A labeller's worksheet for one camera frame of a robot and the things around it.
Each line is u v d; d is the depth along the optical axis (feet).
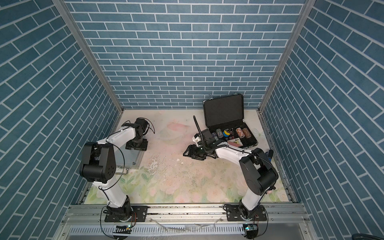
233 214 2.41
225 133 3.40
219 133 3.33
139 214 2.42
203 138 2.37
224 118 3.48
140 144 2.70
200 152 2.54
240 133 3.34
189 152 2.59
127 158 2.76
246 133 3.34
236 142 3.22
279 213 2.48
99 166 1.60
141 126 2.64
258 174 1.53
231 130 3.45
